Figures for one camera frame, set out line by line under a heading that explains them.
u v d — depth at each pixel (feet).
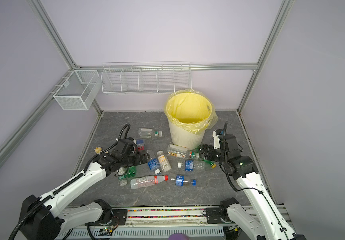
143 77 3.25
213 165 2.90
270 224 1.27
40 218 1.25
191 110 3.18
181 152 3.13
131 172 2.78
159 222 2.42
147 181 2.65
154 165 2.82
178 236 2.28
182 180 2.64
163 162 2.85
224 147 1.75
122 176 2.71
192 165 2.79
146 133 3.48
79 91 3.18
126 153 2.07
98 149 3.16
